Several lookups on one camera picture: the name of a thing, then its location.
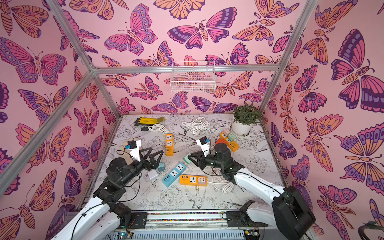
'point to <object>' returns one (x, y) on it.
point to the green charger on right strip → (231, 137)
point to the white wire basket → (194, 83)
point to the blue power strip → (174, 173)
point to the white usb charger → (152, 174)
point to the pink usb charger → (201, 180)
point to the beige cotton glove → (125, 153)
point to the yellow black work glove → (145, 121)
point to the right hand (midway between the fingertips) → (187, 158)
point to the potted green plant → (244, 117)
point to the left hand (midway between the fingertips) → (158, 149)
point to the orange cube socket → (221, 141)
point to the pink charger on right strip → (226, 132)
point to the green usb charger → (186, 159)
